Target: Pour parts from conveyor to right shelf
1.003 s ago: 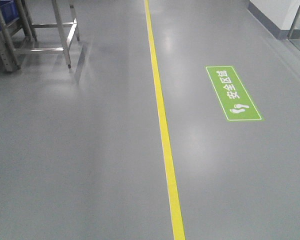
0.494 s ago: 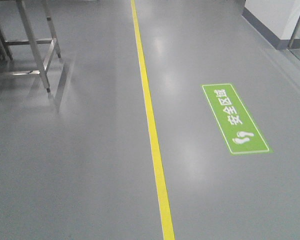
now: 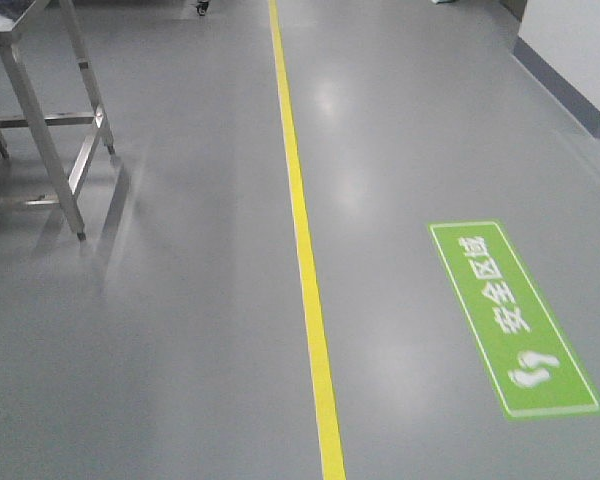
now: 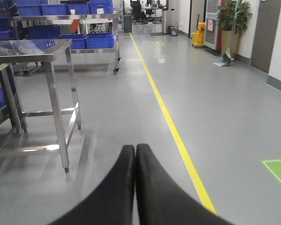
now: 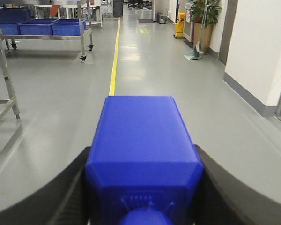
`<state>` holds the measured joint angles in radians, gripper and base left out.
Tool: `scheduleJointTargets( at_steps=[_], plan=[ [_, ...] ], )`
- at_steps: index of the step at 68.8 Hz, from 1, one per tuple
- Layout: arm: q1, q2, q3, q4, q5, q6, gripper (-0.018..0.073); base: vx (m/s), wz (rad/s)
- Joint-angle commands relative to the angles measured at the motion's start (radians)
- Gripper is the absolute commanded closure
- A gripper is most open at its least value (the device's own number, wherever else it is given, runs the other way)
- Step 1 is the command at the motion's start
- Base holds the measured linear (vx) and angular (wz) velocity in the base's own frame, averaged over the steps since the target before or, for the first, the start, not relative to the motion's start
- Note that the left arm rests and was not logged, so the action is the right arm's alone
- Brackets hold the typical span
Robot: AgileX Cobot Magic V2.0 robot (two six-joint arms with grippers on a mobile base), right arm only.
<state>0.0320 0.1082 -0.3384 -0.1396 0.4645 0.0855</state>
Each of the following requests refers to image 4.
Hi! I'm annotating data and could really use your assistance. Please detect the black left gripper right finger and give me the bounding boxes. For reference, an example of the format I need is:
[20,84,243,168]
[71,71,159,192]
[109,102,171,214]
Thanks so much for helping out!
[135,143,235,225]

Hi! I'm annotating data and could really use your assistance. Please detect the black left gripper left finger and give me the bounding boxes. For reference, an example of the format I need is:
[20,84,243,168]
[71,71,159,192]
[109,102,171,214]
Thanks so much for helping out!
[49,144,136,225]

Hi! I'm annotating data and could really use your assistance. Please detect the grey dustpan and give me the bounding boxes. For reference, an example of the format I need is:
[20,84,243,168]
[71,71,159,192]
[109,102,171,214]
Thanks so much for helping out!
[212,46,236,68]

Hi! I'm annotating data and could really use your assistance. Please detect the row of blue bins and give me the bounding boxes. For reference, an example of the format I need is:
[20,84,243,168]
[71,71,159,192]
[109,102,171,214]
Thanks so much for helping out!
[15,0,116,50]

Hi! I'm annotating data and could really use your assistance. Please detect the yellow mop bucket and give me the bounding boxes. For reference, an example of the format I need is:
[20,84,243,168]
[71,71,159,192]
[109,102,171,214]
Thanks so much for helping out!
[191,14,206,49]

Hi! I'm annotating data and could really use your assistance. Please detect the bare steel table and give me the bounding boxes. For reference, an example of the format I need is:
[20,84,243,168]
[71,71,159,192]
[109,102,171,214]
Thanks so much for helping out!
[0,38,82,174]

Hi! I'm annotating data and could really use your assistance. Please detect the orange cylinder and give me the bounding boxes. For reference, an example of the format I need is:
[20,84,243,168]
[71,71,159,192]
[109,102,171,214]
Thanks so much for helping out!
[70,19,81,33]

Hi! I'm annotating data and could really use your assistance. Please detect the black box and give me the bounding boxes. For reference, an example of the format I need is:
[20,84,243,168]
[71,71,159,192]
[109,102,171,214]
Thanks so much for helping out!
[123,15,133,33]

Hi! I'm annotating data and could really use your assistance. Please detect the tall steel cabinet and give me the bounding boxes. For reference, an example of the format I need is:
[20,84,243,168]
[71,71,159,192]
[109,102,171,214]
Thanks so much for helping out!
[162,8,176,35]

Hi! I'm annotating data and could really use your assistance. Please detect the white framed glass door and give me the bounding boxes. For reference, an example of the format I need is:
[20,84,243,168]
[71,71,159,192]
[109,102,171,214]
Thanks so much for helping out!
[204,11,220,50]

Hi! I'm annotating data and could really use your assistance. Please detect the steel rack on castors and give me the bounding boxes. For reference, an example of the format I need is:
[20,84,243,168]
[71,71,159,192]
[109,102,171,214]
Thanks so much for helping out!
[11,9,123,75]

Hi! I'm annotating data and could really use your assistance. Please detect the black office chair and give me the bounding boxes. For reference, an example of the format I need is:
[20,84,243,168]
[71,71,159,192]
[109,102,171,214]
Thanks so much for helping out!
[132,0,148,25]

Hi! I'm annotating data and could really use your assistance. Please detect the office desk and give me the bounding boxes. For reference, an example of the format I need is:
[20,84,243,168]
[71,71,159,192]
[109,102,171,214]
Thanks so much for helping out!
[144,7,164,24]

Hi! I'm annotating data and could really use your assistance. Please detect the grey door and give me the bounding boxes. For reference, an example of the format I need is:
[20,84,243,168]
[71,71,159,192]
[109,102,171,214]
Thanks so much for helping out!
[250,0,281,74]

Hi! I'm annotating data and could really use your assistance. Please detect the tall potted plant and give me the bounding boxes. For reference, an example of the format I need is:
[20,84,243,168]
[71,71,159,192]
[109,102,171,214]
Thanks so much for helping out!
[215,0,253,59]

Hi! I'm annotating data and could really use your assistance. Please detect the stack of blue bins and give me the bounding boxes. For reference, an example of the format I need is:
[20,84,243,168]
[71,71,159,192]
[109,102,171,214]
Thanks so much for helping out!
[0,0,18,40]

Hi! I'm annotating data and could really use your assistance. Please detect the steel frame rack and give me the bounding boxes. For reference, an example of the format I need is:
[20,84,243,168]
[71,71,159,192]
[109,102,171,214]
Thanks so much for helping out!
[0,63,29,180]

